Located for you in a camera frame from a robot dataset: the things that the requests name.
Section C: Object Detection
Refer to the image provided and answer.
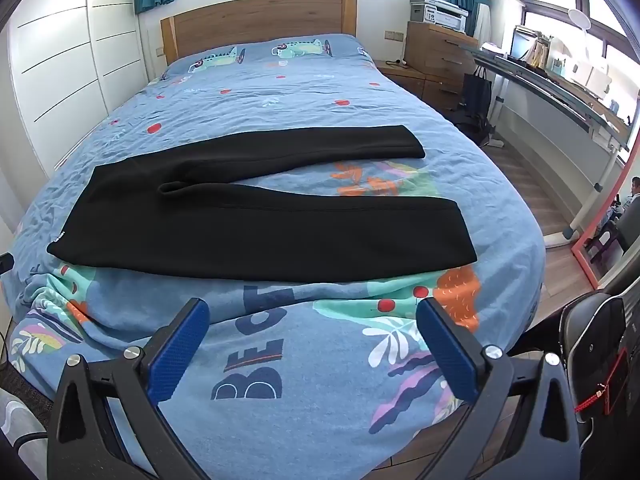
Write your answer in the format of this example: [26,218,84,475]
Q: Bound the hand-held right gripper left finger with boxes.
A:
[47,297,211,480]

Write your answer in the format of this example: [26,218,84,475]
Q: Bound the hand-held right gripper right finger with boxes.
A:
[416,297,583,480]

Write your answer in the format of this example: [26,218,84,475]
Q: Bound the black pants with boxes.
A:
[46,124,478,283]

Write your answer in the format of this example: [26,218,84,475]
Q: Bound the black office chair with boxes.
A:
[557,290,640,461]

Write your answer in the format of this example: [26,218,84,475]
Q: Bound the grey patterned cloth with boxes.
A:
[0,389,48,463]

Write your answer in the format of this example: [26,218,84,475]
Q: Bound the red-framed mirror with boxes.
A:
[570,125,640,291]

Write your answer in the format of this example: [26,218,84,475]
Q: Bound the black bag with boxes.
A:
[450,67,493,146]

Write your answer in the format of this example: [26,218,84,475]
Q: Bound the grey desk with white legs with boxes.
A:
[460,42,633,248]

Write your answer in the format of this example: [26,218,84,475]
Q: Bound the wooden nightstand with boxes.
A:
[374,59,426,101]

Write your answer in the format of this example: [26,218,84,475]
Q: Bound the printed blue bedspread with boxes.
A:
[0,34,547,480]

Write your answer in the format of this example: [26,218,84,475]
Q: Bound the wooden dresser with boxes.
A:
[404,21,480,106]

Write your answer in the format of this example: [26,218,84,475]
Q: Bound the white wardrobe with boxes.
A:
[0,0,151,176]

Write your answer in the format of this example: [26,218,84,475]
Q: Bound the computer monitor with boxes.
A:
[510,29,538,63]

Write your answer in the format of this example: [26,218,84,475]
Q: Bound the wooden headboard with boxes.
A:
[160,0,358,66]

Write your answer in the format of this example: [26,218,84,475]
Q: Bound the white printer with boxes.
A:
[409,0,470,31]

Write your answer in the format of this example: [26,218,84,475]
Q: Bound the white desk lamp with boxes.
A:
[567,8,608,71]

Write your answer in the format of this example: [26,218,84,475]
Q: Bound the red cord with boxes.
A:
[574,347,628,416]

